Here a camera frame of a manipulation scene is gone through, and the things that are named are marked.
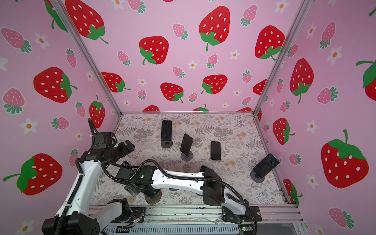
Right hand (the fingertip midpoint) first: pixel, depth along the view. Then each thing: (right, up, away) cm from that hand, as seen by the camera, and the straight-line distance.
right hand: (135, 186), depth 70 cm
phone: (+10, +26, +28) cm, 39 cm away
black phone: (+24, +18, +21) cm, 36 cm away
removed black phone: (+44, +13, +28) cm, 53 cm away
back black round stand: (+10, +16, +32) cm, 37 cm away
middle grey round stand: (+24, +8, +25) cm, 36 cm away
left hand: (-8, +17, +11) cm, 21 cm away
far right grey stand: (+66, -2, +17) cm, 68 cm away
